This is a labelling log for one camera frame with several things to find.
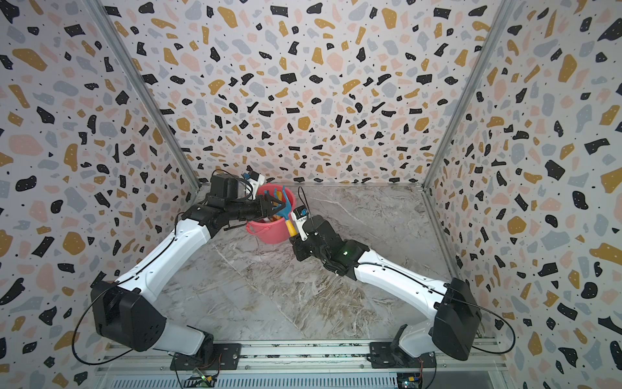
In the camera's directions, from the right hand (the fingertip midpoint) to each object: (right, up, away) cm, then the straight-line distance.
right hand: (293, 238), depth 75 cm
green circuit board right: (+35, -42, -4) cm, 55 cm away
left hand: (-3, +10, +1) cm, 11 cm away
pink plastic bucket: (-9, +1, +14) cm, 17 cm away
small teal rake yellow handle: (-3, +8, +1) cm, 8 cm away
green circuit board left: (-27, -42, -4) cm, 50 cm away
